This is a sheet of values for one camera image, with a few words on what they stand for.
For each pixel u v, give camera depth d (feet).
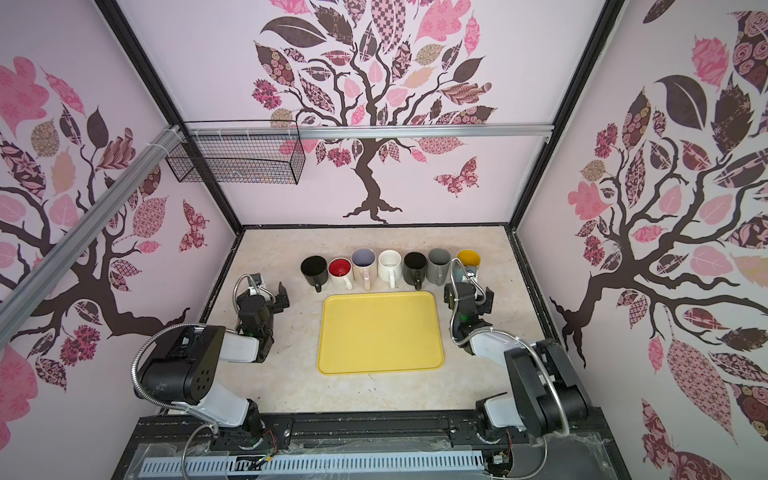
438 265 3.18
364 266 3.11
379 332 3.12
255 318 2.30
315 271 3.17
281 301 2.85
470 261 3.34
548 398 1.40
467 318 2.31
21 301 1.64
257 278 2.61
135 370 1.41
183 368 1.50
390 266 3.33
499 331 1.88
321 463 2.30
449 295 2.81
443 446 2.34
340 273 3.38
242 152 3.11
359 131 3.05
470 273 2.51
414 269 3.21
